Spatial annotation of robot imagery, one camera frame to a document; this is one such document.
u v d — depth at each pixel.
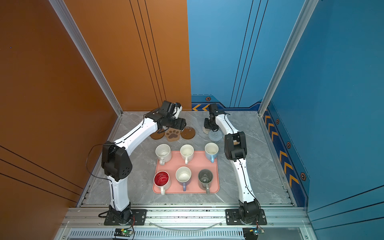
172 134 1.05
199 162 0.92
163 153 0.94
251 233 0.71
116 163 0.50
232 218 0.72
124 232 0.71
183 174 0.86
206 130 1.08
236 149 0.68
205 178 0.84
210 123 0.97
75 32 0.77
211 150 0.94
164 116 0.68
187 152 0.94
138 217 0.73
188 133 1.06
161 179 0.83
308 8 0.70
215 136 1.05
